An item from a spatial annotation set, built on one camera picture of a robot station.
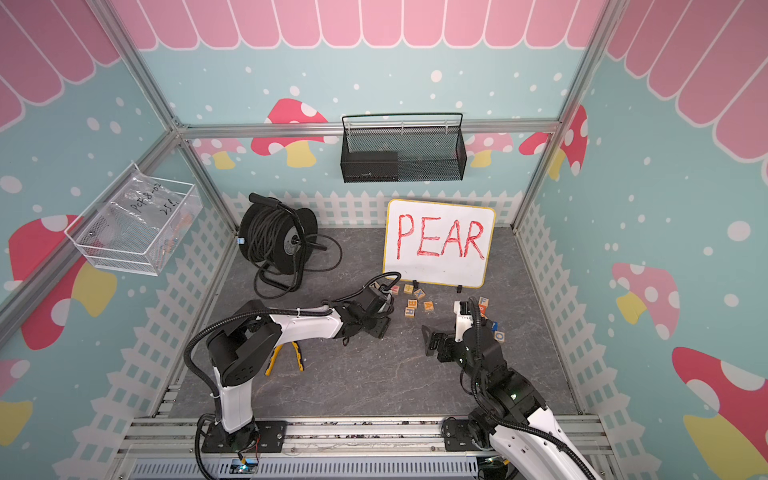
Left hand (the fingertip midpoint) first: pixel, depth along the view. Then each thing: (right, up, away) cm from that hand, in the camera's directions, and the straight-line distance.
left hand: (379, 322), depth 95 cm
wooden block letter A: (+16, +5, +2) cm, 17 cm away
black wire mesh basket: (+8, +56, 0) cm, 56 cm away
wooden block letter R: (+10, +3, +1) cm, 10 cm away
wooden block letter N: (+5, +12, -12) cm, 18 cm away
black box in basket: (-3, +48, -7) cm, 48 cm away
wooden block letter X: (+13, +9, +5) cm, 17 cm away
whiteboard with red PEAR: (+19, +25, +2) cm, 32 cm away
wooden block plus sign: (+10, +10, +7) cm, 15 cm away
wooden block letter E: (+11, +6, +2) cm, 12 cm away
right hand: (+16, +3, -20) cm, 25 cm away
